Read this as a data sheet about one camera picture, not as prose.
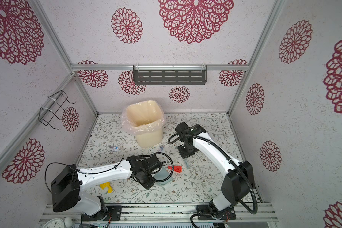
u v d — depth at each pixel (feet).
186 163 2.84
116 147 3.22
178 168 2.96
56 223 2.21
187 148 2.18
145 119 3.36
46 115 2.39
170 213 2.48
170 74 3.07
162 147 3.28
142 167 1.89
